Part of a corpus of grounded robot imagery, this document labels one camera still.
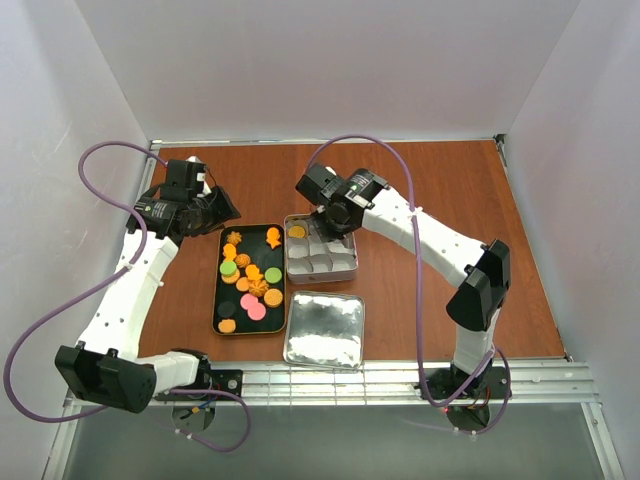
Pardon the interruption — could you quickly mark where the orange waffle cookie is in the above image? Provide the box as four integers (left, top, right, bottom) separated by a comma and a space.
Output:
288, 225, 307, 239

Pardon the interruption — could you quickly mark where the black cookie tray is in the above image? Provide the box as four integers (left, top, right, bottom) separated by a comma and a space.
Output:
212, 224, 286, 336

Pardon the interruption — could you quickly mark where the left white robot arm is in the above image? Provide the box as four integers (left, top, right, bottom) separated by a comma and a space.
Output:
54, 186, 241, 413

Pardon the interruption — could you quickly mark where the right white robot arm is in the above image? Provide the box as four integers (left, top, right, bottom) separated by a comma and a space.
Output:
296, 164, 511, 399

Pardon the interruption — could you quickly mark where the orange star cookie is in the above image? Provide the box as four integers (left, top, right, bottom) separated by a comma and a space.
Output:
226, 231, 242, 246

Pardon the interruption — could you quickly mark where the silver cookie tin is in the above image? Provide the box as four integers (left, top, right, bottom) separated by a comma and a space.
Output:
284, 214, 359, 285

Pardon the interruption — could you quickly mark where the orange fish cookie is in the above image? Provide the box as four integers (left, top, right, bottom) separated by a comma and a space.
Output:
266, 227, 282, 250

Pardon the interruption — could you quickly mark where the green topped sandwich cookie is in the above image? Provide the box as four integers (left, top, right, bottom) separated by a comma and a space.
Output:
219, 260, 240, 285

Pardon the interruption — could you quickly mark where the orange bear cookie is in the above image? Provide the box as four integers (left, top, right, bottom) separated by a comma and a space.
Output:
245, 264, 263, 282

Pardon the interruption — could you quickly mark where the plain orange round cookie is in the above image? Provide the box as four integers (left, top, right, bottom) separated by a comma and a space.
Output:
235, 277, 250, 292

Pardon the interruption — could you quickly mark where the orange flower cookie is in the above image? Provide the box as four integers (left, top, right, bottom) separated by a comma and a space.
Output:
248, 279, 270, 298

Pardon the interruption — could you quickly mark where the pink sandwich cookie upper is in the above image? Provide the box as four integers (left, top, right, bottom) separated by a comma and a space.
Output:
240, 293, 259, 310

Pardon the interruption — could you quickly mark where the pink sandwich cookie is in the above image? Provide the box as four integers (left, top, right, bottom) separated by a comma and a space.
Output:
240, 293, 259, 310
247, 303, 267, 321

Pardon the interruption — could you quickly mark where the orange dotted round cookie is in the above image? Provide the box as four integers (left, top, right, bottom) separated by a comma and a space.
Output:
263, 288, 284, 308

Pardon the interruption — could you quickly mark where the black sandwich cookie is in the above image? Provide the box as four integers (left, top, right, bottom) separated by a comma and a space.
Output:
217, 301, 236, 319

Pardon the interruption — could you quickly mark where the pink sandwich cookie lower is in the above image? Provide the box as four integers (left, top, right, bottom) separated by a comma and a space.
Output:
247, 303, 267, 321

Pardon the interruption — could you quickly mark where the silver tin lid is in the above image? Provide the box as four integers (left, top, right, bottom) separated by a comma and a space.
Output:
283, 290, 365, 370

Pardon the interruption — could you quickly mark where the orange scalloped cookie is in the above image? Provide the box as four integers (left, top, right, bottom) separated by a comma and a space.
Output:
217, 319, 236, 334

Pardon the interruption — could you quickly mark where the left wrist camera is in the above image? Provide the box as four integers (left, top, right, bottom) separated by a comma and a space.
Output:
160, 157, 210, 203

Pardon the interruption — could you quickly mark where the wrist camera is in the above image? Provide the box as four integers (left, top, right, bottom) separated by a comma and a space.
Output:
295, 164, 344, 207
160, 157, 210, 203

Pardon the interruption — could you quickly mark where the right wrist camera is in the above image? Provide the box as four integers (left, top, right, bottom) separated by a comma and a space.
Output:
295, 164, 344, 207

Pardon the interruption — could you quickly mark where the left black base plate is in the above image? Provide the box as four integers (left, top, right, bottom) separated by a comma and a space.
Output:
204, 368, 244, 397

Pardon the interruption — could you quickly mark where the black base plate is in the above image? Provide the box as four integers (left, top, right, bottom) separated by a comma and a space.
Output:
204, 368, 244, 397
418, 365, 513, 401

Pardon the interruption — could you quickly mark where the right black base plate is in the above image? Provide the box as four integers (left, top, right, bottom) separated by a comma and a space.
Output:
418, 365, 513, 401

